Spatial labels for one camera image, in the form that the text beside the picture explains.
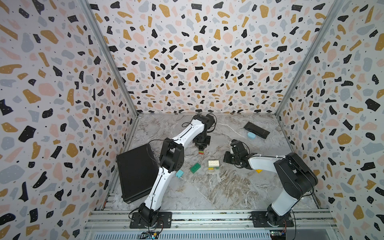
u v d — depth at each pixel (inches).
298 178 18.9
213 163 34.5
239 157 29.5
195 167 36.1
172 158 23.9
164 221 28.8
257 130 43.6
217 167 36.4
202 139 32.6
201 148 37.1
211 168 36.1
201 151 38.2
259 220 28.8
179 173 35.1
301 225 29.4
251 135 42.1
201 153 39.1
